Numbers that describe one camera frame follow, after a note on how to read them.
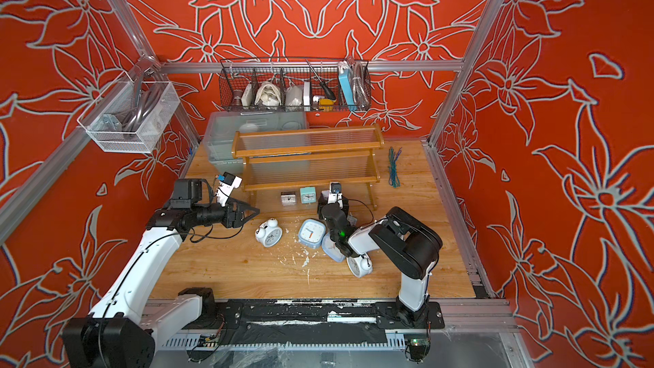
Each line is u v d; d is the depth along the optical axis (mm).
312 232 876
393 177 1062
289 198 930
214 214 656
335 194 776
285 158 996
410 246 481
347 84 846
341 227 706
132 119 672
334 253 828
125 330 379
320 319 736
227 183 678
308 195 949
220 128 1047
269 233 819
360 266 744
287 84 1003
